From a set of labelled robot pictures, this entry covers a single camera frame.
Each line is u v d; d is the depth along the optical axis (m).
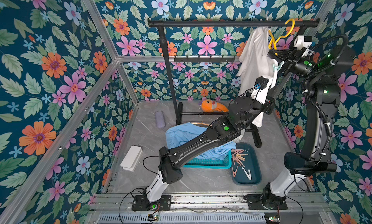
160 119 1.08
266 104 0.47
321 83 0.44
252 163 0.86
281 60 0.49
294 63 0.46
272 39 0.55
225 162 0.84
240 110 0.41
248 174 0.82
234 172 0.82
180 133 0.88
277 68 0.50
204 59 0.92
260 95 0.45
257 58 0.61
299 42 0.50
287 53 0.49
